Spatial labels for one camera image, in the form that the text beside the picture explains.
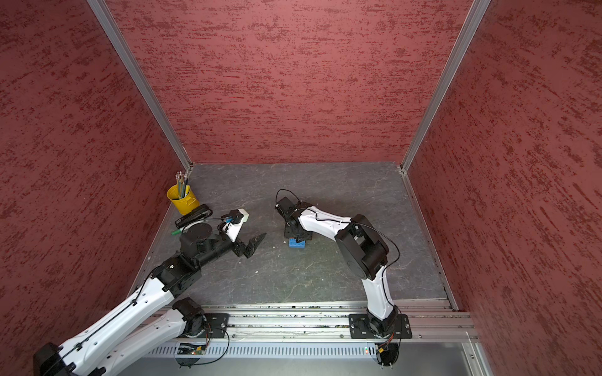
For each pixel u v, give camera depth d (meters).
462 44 0.78
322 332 0.74
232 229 0.62
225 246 0.64
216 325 0.75
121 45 0.79
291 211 0.74
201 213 0.99
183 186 0.94
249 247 0.65
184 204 0.96
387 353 0.70
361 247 0.52
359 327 0.74
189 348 0.72
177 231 0.96
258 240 0.67
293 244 0.90
